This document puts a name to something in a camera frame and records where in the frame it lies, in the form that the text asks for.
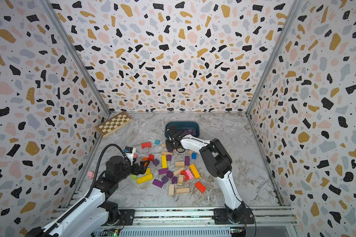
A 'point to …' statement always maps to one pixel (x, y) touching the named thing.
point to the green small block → (133, 177)
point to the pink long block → (190, 175)
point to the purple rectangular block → (194, 132)
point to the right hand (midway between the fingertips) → (169, 144)
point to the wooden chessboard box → (110, 126)
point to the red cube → (151, 157)
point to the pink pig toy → (91, 174)
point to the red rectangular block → (200, 187)
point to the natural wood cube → (163, 145)
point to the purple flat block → (157, 183)
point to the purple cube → (155, 162)
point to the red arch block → (146, 144)
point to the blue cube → (194, 155)
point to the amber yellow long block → (195, 171)
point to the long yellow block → (164, 161)
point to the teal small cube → (157, 141)
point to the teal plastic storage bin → (184, 125)
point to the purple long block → (190, 131)
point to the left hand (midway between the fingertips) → (144, 159)
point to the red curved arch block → (187, 177)
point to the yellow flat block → (144, 178)
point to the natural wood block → (182, 190)
